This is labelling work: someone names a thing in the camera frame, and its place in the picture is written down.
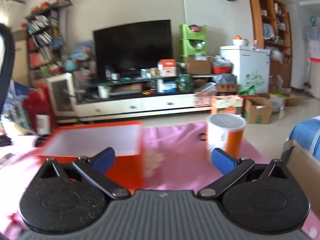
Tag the dark bookshelf with books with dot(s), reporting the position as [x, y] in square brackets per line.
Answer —
[44, 41]

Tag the orange cardboard shoe box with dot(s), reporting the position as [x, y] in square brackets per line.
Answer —
[126, 138]

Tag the brown cardboard box on floor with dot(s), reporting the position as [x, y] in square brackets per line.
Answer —
[257, 110]

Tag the white tv stand cabinet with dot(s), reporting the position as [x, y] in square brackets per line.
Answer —
[139, 105]

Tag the orange white cylindrical canister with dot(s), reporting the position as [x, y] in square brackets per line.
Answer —
[224, 131]

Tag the orange gift bag box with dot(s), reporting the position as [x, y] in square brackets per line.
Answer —
[231, 104]

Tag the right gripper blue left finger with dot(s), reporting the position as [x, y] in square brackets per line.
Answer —
[93, 170]

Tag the white bowl with orange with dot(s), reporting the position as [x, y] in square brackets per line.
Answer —
[239, 41]

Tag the white floor air conditioner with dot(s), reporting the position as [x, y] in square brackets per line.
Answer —
[20, 73]

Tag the white chest freezer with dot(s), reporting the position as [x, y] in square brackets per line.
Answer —
[251, 66]

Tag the white cabinet glass door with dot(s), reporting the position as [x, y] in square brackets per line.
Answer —
[62, 94]

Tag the wooden shelf unit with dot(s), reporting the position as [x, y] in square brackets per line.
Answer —
[272, 30]

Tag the red shopping bag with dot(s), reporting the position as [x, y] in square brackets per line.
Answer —
[38, 103]

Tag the green stacked storage bins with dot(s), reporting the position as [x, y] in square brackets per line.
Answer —
[193, 39]

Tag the black flat screen television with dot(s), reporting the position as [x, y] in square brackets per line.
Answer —
[126, 49]

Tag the cardboard box on stand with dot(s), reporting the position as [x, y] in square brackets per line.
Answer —
[195, 66]

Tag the red white small box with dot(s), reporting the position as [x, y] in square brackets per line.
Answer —
[167, 68]

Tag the pink bed sheet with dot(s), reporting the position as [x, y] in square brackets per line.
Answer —
[50, 200]

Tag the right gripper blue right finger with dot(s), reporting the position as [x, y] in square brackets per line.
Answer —
[232, 169]

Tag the red plastic basin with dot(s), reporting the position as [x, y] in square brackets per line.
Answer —
[218, 70]

